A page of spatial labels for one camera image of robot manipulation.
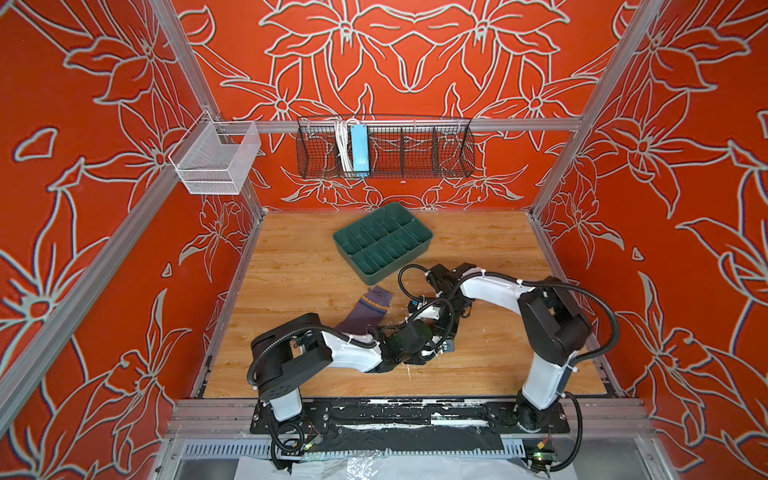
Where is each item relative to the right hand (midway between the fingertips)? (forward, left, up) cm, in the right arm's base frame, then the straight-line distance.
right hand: (434, 335), depth 86 cm
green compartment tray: (+33, +16, +5) cm, 36 cm away
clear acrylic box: (+48, +68, +31) cm, 89 cm away
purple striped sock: (+8, +20, -1) cm, 21 cm away
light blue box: (+45, +21, +34) cm, 60 cm away
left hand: (0, +2, +2) cm, 3 cm away
